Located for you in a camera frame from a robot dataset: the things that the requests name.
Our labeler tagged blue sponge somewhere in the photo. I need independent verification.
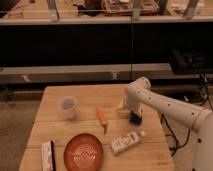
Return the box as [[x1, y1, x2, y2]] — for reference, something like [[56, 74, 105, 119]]
[[129, 111, 142, 126]]

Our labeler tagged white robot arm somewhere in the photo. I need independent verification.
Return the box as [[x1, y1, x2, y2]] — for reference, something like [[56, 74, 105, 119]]
[[118, 77, 213, 171]]

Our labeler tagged white tube bottle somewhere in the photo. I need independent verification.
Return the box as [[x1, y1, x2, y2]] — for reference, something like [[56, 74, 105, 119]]
[[110, 131, 146, 155]]

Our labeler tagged orange toy carrot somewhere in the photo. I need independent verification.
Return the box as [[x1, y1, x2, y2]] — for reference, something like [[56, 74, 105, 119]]
[[96, 107, 107, 134]]

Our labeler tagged black device on floor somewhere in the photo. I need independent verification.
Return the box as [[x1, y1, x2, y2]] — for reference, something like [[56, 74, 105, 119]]
[[169, 50, 213, 75]]

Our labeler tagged orange ridged plate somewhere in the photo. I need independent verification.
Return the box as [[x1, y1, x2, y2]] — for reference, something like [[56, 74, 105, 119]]
[[64, 133, 103, 171]]

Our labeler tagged translucent plastic cup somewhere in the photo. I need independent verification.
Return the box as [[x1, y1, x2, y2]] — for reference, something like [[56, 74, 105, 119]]
[[58, 96, 77, 119]]

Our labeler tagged black power cable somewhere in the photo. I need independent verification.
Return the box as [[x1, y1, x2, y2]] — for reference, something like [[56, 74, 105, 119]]
[[159, 74, 213, 157]]

